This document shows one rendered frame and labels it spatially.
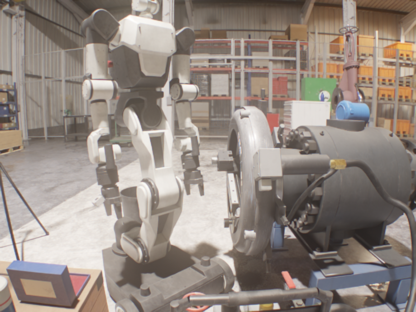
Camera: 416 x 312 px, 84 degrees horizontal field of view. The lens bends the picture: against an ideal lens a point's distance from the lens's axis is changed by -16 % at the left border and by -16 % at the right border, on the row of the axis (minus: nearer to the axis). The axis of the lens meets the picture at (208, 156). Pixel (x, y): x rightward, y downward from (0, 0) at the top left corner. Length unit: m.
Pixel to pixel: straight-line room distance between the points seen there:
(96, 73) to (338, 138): 1.12
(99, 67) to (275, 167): 0.77
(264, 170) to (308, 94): 7.66
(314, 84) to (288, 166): 7.70
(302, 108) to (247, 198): 4.20
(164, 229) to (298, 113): 4.17
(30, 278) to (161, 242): 0.72
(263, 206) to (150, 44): 0.80
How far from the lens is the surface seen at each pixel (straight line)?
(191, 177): 1.33
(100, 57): 1.14
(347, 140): 1.39
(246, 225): 1.12
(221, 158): 1.45
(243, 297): 0.63
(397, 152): 1.51
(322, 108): 5.28
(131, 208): 1.97
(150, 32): 1.19
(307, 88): 8.55
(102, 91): 1.10
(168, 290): 1.27
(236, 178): 1.46
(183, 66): 1.35
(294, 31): 13.53
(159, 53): 1.20
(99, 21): 1.16
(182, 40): 1.35
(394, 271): 1.53
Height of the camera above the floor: 0.97
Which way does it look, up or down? 10 degrees down
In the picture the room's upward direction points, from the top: straight up
